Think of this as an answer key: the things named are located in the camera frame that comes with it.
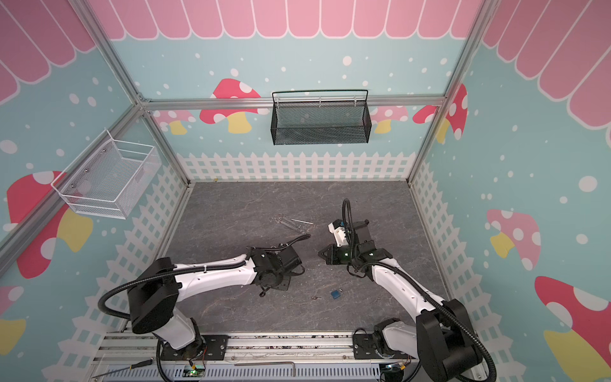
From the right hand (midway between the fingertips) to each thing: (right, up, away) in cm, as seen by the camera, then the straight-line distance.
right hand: (319, 253), depth 82 cm
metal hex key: (-7, +9, +23) cm, 26 cm away
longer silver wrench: (-6, +5, +20) cm, 21 cm away
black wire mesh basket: (-1, +53, +15) cm, 55 cm away
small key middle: (-1, -17, +3) cm, 17 cm away
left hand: (-14, -12, +2) cm, 18 cm away
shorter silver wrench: (-17, +10, +24) cm, 31 cm away
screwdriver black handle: (-57, -32, -11) cm, 66 cm away
